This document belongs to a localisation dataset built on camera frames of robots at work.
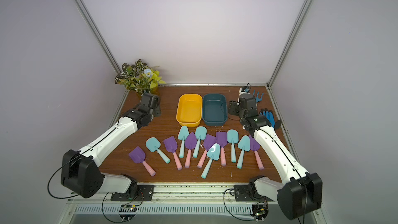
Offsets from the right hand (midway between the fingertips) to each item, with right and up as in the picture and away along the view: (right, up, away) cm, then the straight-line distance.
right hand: (236, 99), depth 79 cm
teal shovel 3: (-19, -22, +14) cm, 32 cm away
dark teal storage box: (-10, -9, +22) cm, 26 cm away
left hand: (-44, -4, +6) cm, 45 cm away
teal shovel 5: (0, -24, +14) cm, 27 cm away
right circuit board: (+9, -53, -8) cm, 54 cm away
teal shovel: (-48, -27, +11) cm, 56 cm away
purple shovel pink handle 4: (-14, -25, +11) cm, 31 cm away
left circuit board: (-54, -54, -6) cm, 77 cm away
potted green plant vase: (-59, +14, +18) cm, 63 cm away
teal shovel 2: (-30, -22, +15) cm, 40 cm away
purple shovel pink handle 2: (-37, -27, +11) cm, 47 cm away
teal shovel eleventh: (+7, -27, +9) cm, 30 cm away
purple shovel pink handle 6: (+13, -28, +10) cm, 32 cm away
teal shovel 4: (-11, -31, +7) cm, 33 cm away
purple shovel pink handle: (-55, -32, +7) cm, 64 cm away
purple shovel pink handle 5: (-6, -25, +11) cm, 29 cm away
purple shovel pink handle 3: (-25, -27, +11) cm, 38 cm away
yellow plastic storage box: (-27, -7, +27) cm, 39 cm away
